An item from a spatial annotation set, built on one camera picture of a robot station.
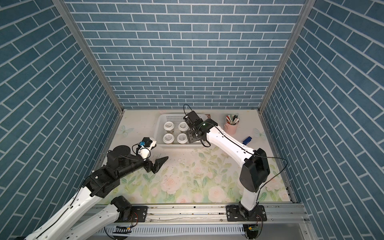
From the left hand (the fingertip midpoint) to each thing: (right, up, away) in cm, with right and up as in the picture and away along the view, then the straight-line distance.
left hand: (164, 152), depth 68 cm
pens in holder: (+39, +15, +34) cm, 54 cm away
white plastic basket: (-11, +8, +34) cm, 36 cm away
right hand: (+14, +6, +16) cm, 23 cm away
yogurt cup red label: (+5, +11, +33) cm, 35 cm away
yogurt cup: (-5, +11, +33) cm, 35 cm away
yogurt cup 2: (-4, +3, +26) cm, 27 cm away
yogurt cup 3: (+5, +4, +28) cm, 29 cm away
